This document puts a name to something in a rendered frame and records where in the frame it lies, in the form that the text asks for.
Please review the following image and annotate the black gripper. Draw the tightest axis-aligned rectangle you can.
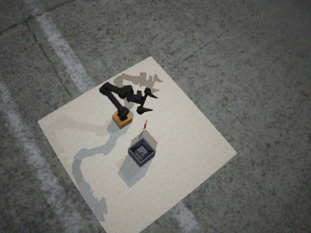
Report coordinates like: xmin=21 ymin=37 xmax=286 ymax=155
xmin=133 ymin=87 xmax=157 ymax=115

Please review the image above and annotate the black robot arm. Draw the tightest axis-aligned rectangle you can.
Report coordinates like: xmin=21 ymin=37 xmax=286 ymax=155
xmin=99 ymin=82 xmax=142 ymax=121

